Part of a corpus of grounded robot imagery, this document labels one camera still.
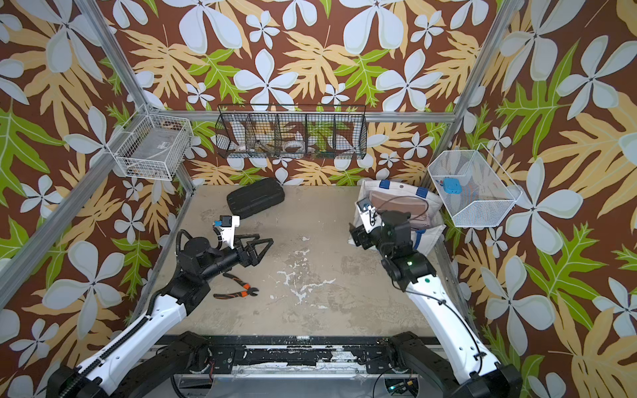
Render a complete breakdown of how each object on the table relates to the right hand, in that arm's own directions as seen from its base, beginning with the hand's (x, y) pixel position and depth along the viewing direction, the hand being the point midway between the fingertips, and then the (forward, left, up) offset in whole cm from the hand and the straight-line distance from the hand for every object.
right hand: (362, 216), depth 75 cm
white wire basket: (+25, +70, +8) cm, 75 cm away
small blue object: (+15, -34, -2) cm, 37 cm away
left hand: (-7, +29, -1) cm, 30 cm away
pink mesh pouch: (+15, -21, -10) cm, 28 cm away
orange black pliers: (-13, +39, -26) cm, 49 cm away
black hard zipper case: (+27, +43, -20) cm, 54 cm away
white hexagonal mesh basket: (+11, -40, 0) cm, 41 cm away
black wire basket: (+39, +25, +5) cm, 47 cm away
